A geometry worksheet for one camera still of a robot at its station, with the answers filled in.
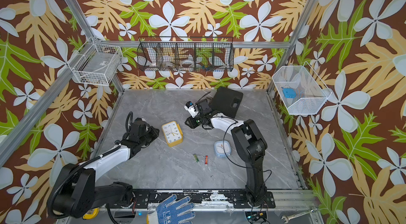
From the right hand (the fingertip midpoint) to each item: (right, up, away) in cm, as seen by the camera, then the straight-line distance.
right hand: (187, 120), depth 95 cm
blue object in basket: (+56, +16, -11) cm, 60 cm away
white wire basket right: (+63, +18, -11) cm, 66 cm away
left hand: (-15, -4, -4) cm, 16 cm away
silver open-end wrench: (+48, -41, -26) cm, 68 cm away
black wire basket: (-1, +42, +3) cm, 42 cm away
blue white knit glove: (-7, -40, -24) cm, 48 cm away
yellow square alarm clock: (-9, -7, 0) cm, 11 cm away
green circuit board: (+35, -43, -21) cm, 59 cm away
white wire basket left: (-48, +32, -11) cm, 59 cm away
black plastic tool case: (+25, +13, +6) cm, 29 cm away
